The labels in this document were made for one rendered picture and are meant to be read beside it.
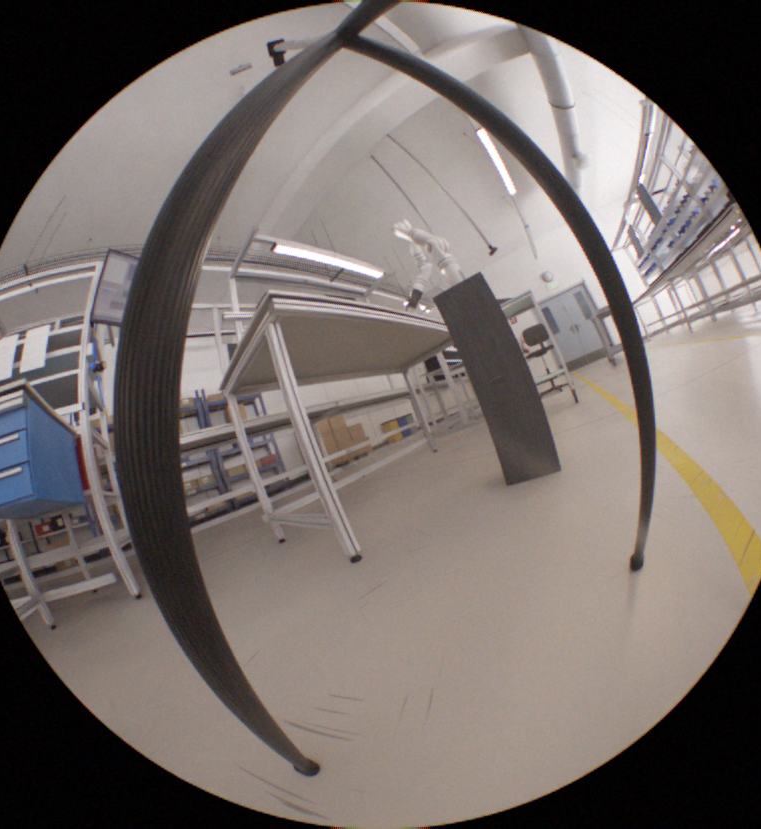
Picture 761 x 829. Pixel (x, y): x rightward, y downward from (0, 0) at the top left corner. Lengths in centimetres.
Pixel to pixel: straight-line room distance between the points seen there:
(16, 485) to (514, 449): 182
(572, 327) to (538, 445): 672
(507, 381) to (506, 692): 93
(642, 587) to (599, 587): 9
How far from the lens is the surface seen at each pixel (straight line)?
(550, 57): 397
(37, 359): 203
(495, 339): 102
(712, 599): 53
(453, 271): 122
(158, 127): 356
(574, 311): 772
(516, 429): 103
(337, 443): 491
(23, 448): 114
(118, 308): 179
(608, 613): 51
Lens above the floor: 40
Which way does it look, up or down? 4 degrees up
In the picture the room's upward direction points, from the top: 21 degrees counter-clockwise
